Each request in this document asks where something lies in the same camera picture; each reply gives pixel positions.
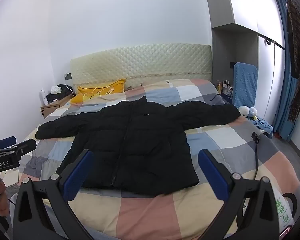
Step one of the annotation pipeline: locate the crumpled blue cloth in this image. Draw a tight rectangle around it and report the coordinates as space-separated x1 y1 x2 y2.
250 116 274 138

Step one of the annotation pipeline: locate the cream quilted headboard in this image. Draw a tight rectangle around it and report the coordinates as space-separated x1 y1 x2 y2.
70 44 213 95

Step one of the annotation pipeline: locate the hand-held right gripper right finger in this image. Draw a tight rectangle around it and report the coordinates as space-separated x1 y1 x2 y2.
197 149 294 240

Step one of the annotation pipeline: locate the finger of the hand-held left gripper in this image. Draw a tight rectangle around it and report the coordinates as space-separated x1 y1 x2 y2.
0 136 17 150
5 139 37 161

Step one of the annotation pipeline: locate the black puffer jacket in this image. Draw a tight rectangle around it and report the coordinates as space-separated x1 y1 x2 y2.
35 95 241 195

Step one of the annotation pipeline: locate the wooden nightstand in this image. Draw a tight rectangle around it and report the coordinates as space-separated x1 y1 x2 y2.
40 94 74 119

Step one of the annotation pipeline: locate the black bag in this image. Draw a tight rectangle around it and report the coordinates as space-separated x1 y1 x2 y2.
46 84 74 103

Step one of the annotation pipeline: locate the yellow pillow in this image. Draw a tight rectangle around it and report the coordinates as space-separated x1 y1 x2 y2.
70 78 127 104

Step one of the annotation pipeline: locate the blue curtain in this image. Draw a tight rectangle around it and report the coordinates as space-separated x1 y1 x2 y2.
275 0 300 140

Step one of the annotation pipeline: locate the checkered pastel blanket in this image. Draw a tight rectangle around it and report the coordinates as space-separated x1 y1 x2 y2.
20 79 300 240

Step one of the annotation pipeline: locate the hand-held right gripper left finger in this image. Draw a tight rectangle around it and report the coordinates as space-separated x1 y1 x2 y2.
12 149 95 240

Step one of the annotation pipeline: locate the grey white wardrobe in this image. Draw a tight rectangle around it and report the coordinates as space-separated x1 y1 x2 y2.
202 0 287 133

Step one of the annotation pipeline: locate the blue towel on chair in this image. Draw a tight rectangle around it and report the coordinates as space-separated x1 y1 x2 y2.
232 62 258 113

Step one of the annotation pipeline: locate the black clothes rail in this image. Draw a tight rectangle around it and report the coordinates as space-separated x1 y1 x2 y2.
259 34 287 50

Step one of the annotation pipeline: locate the row of cosmetic bottles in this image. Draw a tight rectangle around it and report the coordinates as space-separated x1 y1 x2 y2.
216 79 234 97

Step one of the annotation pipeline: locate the person's left hand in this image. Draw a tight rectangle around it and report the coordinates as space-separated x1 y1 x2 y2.
0 180 10 218

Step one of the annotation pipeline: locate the white plush toy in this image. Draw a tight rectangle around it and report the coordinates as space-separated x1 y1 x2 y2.
237 106 249 118

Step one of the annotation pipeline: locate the brown patterned hanging garment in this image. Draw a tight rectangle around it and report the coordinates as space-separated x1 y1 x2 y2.
286 0 300 123

